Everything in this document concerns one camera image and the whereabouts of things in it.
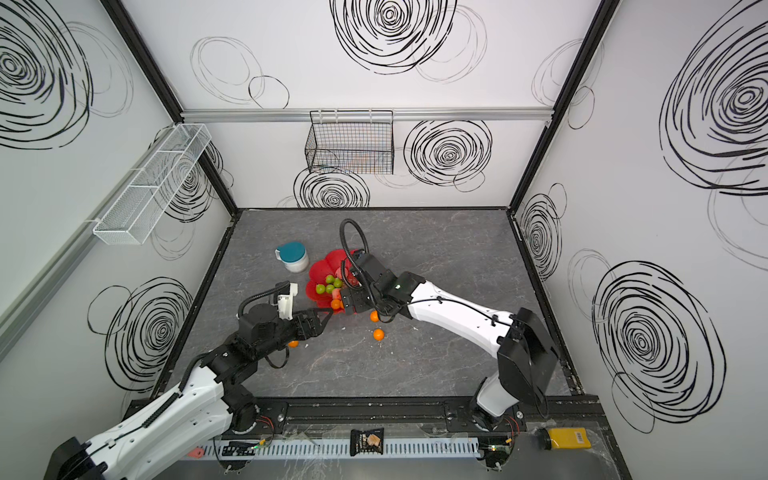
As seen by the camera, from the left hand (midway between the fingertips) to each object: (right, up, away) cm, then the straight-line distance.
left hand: (326, 313), depth 78 cm
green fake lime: (-5, +3, +16) cm, 17 cm away
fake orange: (0, -1, +13) cm, 13 cm away
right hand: (+7, +4, +2) cm, 9 cm away
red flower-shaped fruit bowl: (-6, +9, +21) cm, 24 cm away
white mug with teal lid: (-15, +14, +20) cm, 28 cm away
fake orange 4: (-6, -5, -8) cm, 12 cm away
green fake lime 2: (-2, +3, +18) cm, 18 cm away
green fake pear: (-3, +6, +19) cm, 20 cm away
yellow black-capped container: (+57, -27, -10) cm, 63 cm away
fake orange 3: (+13, -9, +9) cm, 18 cm away
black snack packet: (+11, -28, -8) cm, 32 cm away
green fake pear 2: (0, +5, +19) cm, 19 cm away
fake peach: (0, +2, +16) cm, 16 cm away
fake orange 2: (+12, -4, +11) cm, 17 cm away
